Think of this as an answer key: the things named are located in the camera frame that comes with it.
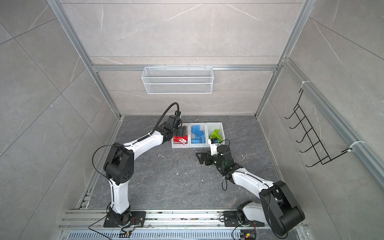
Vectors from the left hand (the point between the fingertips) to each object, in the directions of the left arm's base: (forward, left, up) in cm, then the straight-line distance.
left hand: (179, 123), depth 95 cm
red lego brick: (-7, -2, -8) cm, 11 cm away
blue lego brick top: (+1, -13, -13) cm, 18 cm away
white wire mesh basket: (+26, +1, +15) cm, 30 cm away
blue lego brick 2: (-7, -13, -10) cm, 17 cm away
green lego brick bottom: (-3, -25, -9) cm, 27 cm away
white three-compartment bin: (+2, -20, -8) cm, 21 cm away
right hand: (-19, -13, -4) cm, 24 cm away
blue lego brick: (+4, -11, -11) cm, 16 cm away
